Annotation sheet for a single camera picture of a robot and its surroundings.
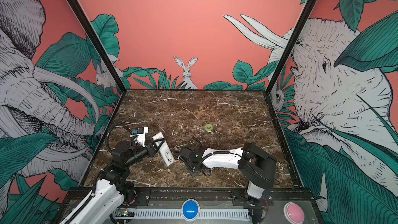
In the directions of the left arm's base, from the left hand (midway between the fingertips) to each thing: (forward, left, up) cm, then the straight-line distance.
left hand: (163, 139), depth 75 cm
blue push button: (-28, -13, -17) cm, 35 cm away
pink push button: (-32, -60, -16) cm, 70 cm away
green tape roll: (+16, -24, -18) cm, 35 cm away
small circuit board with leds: (-28, +18, -18) cm, 37 cm away
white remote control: (-4, 0, -5) cm, 6 cm away
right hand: (-9, -13, -17) cm, 24 cm away
